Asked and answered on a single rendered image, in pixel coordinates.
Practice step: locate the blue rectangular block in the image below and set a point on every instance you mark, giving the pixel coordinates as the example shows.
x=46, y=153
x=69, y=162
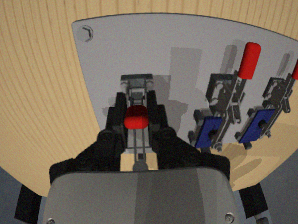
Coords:
x=252, y=131
x=201, y=133

